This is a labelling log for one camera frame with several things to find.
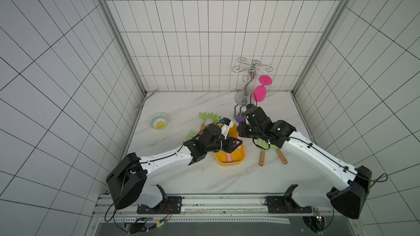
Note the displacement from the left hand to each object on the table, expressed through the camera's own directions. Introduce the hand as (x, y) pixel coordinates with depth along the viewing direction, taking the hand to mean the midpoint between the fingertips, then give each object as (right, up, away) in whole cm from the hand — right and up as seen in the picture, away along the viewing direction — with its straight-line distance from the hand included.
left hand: (237, 145), depth 75 cm
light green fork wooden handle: (+15, -10, +12) cm, 22 cm away
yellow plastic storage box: (+2, -9, +13) cm, 16 cm away
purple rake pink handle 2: (-3, -9, +10) cm, 14 cm away
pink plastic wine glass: (+18, +27, +22) cm, 39 cm away
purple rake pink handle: (+1, +13, -1) cm, 13 cm away
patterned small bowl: (-46, +9, +27) cm, 54 cm away
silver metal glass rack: (+10, +24, +38) cm, 45 cm away
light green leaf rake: (-18, +11, +30) cm, 36 cm away
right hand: (-3, +7, 0) cm, 8 cm away
